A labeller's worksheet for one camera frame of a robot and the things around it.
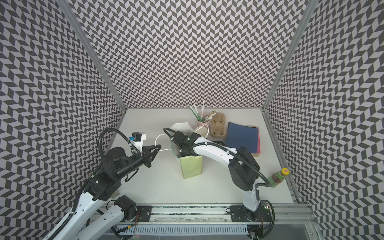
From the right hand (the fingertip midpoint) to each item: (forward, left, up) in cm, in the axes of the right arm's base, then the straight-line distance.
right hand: (191, 161), depth 84 cm
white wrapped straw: (+33, -8, +7) cm, 34 cm away
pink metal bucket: (+26, -6, +1) cm, 27 cm away
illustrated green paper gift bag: (-8, -1, +14) cm, 16 cm away
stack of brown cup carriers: (+22, -18, -1) cm, 29 cm away
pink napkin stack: (+13, -42, -2) cm, 44 cm away
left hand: (-2, +13, +20) cm, 24 cm away
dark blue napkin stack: (+21, -32, -7) cm, 38 cm away
